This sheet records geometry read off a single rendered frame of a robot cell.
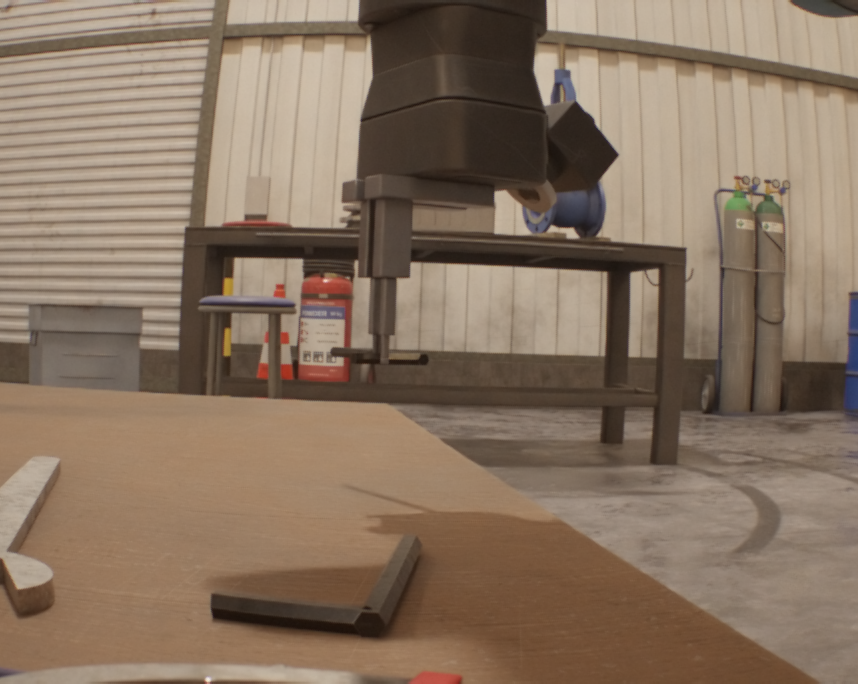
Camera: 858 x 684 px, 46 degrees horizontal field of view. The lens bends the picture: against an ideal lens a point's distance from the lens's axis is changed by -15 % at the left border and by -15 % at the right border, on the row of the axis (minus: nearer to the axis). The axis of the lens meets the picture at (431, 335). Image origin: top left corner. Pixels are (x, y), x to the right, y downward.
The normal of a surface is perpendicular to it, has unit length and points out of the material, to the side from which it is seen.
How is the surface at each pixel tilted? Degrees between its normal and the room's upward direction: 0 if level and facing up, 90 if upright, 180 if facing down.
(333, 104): 90
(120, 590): 0
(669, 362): 90
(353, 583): 0
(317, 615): 60
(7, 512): 0
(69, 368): 90
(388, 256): 90
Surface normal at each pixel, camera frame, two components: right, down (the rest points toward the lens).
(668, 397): 0.10, 0.01
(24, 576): 0.04, -1.00
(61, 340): 0.52, 0.03
